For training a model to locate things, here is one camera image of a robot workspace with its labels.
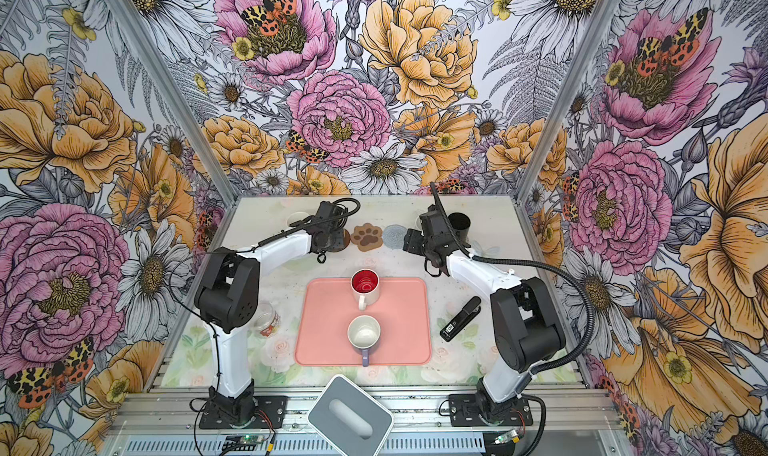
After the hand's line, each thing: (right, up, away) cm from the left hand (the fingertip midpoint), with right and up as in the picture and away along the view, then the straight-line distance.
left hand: (331, 244), depth 100 cm
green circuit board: (-15, -45, -29) cm, 55 cm away
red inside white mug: (+12, -12, -6) cm, 18 cm away
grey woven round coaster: (+21, +2, +9) cm, 23 cm away
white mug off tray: (-12, +9, 0) cm, 15 cm away
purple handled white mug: (+12, -24, -14) cm, 30 cm away
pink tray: (0, -19, -8) cm, 21 cm away
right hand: (+27, 0, -7) cm, 28 cm away
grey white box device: (+10, -40, -27) cm, 50 cm away
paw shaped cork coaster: (+11, +2, +9) cm, 14 cm away
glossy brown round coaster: (+4, +2, +8) cm, 9 cm away
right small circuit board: (+47, -44, -28) cm, 70 cm away
